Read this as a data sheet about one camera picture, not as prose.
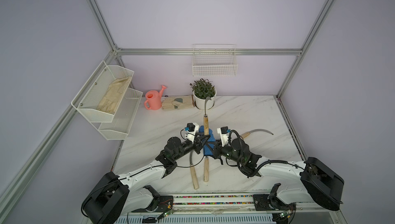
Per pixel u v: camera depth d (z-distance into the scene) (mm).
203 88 1012
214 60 961
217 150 712
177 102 1147
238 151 601
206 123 701
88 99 675
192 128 658
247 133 983
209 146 758
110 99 771
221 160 766
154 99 1071
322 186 427
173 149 594
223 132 702
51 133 538
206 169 835
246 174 624
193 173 822
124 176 460
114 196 409
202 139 710
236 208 732
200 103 1119
